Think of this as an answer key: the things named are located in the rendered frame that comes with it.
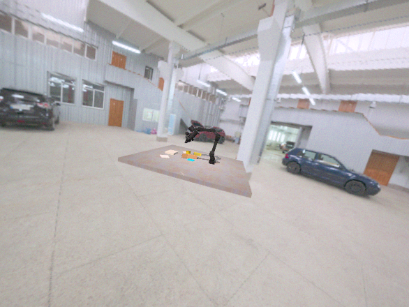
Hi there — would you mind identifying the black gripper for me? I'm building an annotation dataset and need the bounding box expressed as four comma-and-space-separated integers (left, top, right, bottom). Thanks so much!
184, 133, 195, 143

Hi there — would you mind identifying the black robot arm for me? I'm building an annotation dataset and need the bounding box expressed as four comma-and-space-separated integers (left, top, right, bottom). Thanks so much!
185, 126, 221, 164

